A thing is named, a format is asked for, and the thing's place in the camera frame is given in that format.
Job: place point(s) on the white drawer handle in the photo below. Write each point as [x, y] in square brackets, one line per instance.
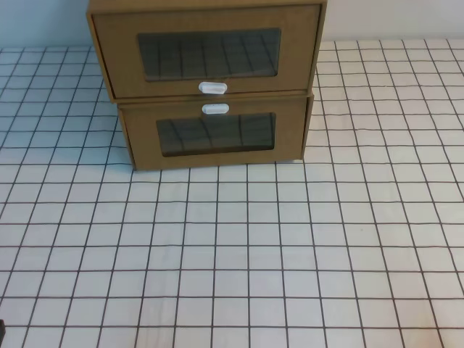
[215, 109]
[212, 88]

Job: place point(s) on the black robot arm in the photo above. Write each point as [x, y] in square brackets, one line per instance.
[2, 328]

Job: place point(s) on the brown shoebox drawer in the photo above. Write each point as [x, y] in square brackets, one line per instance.
[206, 54]

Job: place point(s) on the lower brown shoebox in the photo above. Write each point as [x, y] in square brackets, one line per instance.
[169, 135]

